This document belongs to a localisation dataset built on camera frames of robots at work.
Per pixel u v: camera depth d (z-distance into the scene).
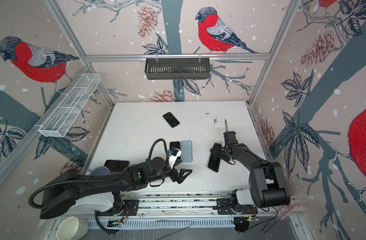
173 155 0.66
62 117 0.73
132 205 0.74
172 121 1.11
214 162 0.87
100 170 0.81
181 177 0.66
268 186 0.43
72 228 0.65
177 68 1.06
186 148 0.95
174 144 0.97
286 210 0.72
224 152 0.77
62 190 0.46
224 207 0.73
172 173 0.66
